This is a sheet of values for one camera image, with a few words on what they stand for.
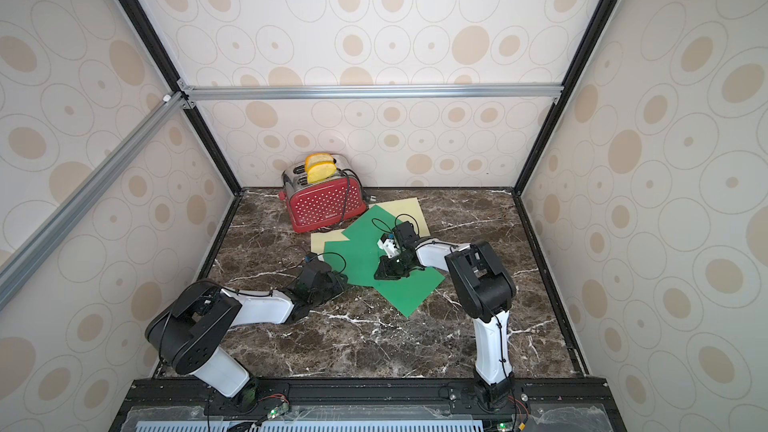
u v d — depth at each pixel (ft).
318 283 2.39
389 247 3.01
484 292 1.71
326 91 6.38
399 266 2.79
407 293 3.01
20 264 1.68
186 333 1.49
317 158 3.33
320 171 3.21
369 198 3.70
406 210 3.73
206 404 2.40
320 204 3.27
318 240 3.48
